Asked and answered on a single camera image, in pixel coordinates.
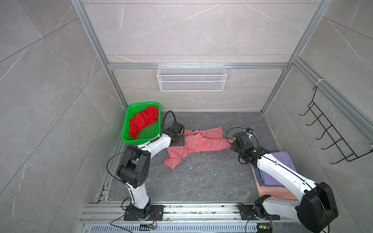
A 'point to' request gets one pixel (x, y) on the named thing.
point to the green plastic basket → (149, 133)
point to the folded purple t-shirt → (285, 158)
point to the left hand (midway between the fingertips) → (178, 137)
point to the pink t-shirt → (196, 141)
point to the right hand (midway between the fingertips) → (235, 141)
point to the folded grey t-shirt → (261, 181)
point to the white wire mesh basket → (191, 78)
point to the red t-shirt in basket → (149, 114)
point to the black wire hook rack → (349, 155)
